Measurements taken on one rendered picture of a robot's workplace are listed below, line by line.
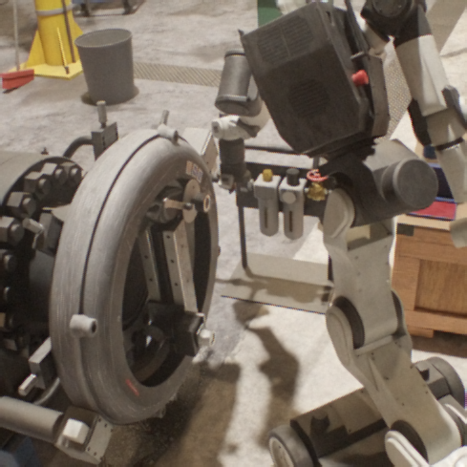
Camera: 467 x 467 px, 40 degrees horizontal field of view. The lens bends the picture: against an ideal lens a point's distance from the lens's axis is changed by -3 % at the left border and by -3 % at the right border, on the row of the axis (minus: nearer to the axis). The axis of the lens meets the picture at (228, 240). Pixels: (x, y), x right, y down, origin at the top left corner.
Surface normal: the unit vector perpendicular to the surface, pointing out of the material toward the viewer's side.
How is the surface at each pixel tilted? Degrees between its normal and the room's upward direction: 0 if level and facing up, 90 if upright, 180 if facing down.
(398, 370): 23
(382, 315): 62
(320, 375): 0
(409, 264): 90
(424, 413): 9
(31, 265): 55
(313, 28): 68
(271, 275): 0
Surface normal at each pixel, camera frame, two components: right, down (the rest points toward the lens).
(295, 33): -0.49, 0.17
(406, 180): 0.31, -0.09
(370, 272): 0.40, 0.28
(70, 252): -0.26, -0.21
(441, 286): -0.33, 0.55
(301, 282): -0.07, -0.82
